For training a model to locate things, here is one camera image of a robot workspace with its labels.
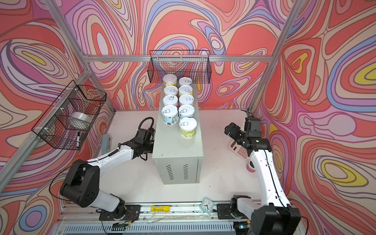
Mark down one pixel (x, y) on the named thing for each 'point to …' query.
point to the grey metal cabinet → (177, 159)
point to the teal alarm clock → (206, 205)
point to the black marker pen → (78, 139)
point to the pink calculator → (239, 150)
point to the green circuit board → (118, 226)
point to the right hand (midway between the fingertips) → (231, 134)
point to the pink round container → (250, 167)
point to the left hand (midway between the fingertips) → (160, 145)
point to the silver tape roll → (80, 118)
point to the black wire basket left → (66, 123)
